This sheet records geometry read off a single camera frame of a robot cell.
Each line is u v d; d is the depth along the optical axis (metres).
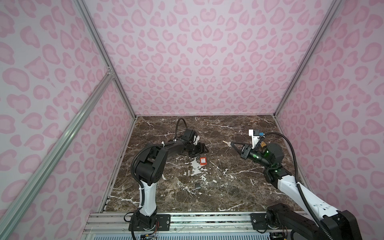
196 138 0.95
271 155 0.59
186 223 0.75
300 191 0.49
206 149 0.93
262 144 0.66
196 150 0.86
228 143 0.75
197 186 0.86
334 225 0.39
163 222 0.74
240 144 0.71
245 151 0.66
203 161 0.93
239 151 0.70
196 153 0.87
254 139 0.68
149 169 0.52
